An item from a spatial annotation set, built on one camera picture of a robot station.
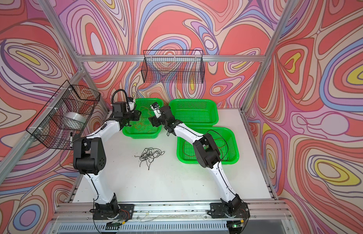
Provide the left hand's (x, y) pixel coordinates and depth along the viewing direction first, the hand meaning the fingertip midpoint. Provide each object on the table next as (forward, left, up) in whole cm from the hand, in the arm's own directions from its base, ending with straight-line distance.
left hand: (140, 110), depth 97 cm
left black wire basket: (-19, +30, +16) cm, 39 cm away
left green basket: (-7, -5, -16) cm, 18 cm away
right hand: (-4, -10, -3) cm, 11 cm away
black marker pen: (-32, +26, +9) cm, 42 cm away
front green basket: (-15, -58, -12) cm, 61 cm away
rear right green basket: (+14, -39, -17) cm, 45 cm away
